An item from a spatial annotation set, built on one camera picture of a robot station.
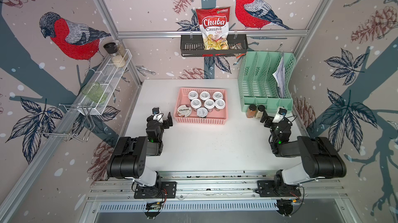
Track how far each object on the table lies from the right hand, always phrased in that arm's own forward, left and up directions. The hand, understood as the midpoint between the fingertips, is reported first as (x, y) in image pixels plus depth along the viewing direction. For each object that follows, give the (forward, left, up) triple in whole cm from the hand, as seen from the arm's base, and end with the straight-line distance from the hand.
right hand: (271, 110), depth 91 cm
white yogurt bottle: (+14, +41, -4) cm, 43 cm away
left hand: (-2, +65, +1) cm, 65 cm away
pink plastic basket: (+5, +43, -4) cm, 43 cm away
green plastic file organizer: (+33, 0, -11) cm, 35 cm away
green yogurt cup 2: (+7, +46, -3) cm, 47 cm away
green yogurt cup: (+14, +49, -3) cm, 51 cm away
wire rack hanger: (-25, +91, +26) cm, 98 cm away
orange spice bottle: (+1, +11, -3) cm, 12 cm away
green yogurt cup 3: (+7, +38, -4) cm, 38 cm away
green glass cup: (-10, +90, +26) cm, 94 cm away
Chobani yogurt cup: (+2, +54, -5) cm, 54 cm away
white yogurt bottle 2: (+14, +32, -3) cm, 35 cm away
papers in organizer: (+16, -5, +14) cm, 21 cm away
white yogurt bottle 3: (+6, +31, -3) cm, 32 cm away
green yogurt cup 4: (0, +42, -4) cm, 42 cm away
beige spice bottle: (+1, +6, -4) cm, 7 cm away
